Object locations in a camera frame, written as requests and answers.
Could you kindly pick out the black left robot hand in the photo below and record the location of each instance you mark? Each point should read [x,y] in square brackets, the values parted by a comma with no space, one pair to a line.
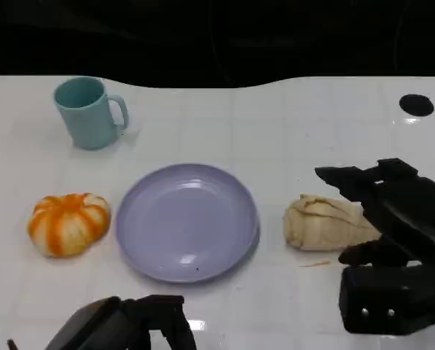
[122,324]

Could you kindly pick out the pale green mug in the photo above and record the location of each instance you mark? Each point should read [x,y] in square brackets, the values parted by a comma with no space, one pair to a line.
[89,120]

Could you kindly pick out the orange and white toy bread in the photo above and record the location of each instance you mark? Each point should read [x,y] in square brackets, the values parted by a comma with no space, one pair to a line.
[67,226]

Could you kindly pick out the black table grommet hole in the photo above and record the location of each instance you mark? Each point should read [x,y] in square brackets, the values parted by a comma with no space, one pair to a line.
[416,105]

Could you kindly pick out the beige towel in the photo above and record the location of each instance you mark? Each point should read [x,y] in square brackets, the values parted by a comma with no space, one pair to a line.
[319,226]

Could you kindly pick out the black backdrop cloth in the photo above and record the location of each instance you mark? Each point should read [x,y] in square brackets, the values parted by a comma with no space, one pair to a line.
[202,36]

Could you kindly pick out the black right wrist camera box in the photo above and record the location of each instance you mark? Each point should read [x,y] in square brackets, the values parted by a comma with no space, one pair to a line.
[384,295]

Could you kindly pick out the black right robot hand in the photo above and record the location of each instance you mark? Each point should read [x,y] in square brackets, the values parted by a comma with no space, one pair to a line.
[406,215]

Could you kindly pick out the lilac plate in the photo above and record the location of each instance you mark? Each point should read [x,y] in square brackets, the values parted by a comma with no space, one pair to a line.
[188,222]

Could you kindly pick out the thin wooden splinter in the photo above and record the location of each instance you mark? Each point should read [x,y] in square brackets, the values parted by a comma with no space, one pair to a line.
[315,263]

